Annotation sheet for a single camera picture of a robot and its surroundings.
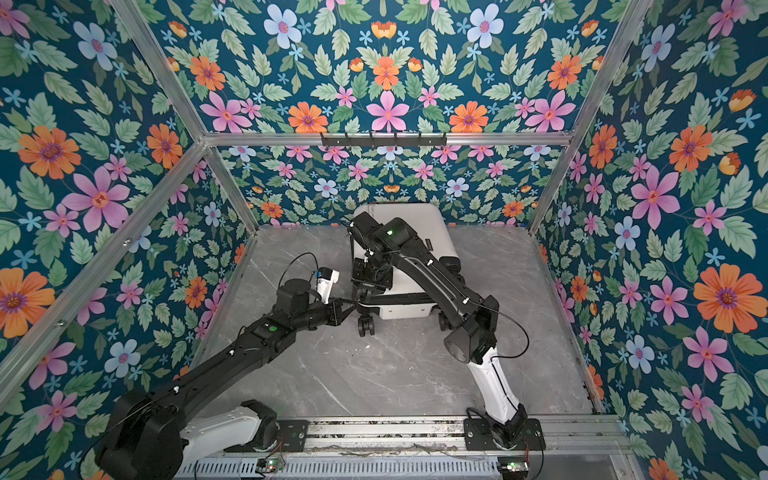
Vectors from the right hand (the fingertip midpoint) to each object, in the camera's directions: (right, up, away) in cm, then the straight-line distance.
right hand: (357, 286), depth 77 cm
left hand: (+1, -4, 0) cm, 4 cm away
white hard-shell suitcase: (+13, -4, +5) cm, 15 cm away
